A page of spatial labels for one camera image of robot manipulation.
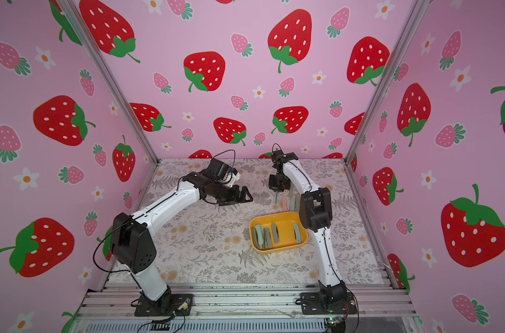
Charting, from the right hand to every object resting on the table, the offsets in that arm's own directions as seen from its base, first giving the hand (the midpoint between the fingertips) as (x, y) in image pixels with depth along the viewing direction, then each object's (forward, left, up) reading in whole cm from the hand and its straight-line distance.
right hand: (284, 189), depth 102 cm
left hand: (-15, +16, +12) cm, 25 cm away
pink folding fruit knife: (-8, -1, -5) cm, 9 cm away
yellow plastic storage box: (-20, +3, -5) cm, 21 cm away
